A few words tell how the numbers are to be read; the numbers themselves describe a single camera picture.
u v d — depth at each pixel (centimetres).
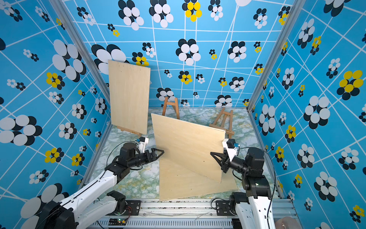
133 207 74
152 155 72
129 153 63
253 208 46
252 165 51
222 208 73
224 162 59
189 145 72
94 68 94
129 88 88
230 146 56
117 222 72
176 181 83
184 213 72
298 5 68
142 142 75
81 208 44
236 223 71
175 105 96
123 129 104
